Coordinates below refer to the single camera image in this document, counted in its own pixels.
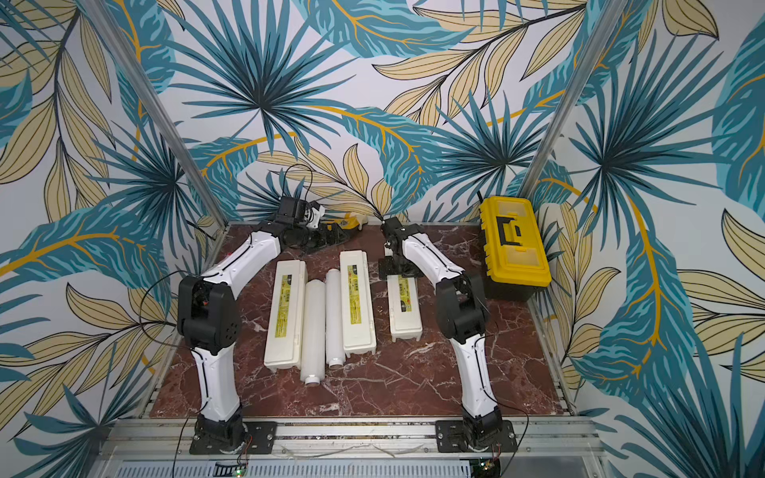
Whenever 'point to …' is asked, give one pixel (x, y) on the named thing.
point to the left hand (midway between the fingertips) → (338, 241)
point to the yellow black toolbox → (516, 257)
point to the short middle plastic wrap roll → (334, 319)
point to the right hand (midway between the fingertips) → (400, 274)
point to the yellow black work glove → (352, 221)
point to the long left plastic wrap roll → (313, 332)
